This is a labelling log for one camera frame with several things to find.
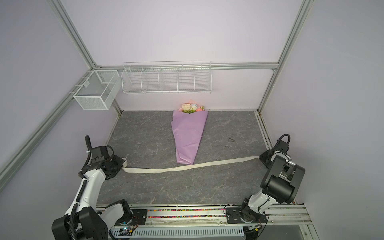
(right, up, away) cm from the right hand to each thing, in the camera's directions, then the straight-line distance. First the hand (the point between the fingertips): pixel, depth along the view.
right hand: (266, 161), depth 92 cm
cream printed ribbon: (-76, -4, -4) cm, 76 cm away
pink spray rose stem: (-40, +35, +26) cm, 60 cm away
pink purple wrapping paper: (-50, +19, +13) cm, 55 cm away
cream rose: (-52, +37, +23) cm, 68 cm away
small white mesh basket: (-107, +45, +4) cm, 116 cm away
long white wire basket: (-64, +56, +10) cm, 86 cm away
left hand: (-85, 0, -9) cm, 85 cm away
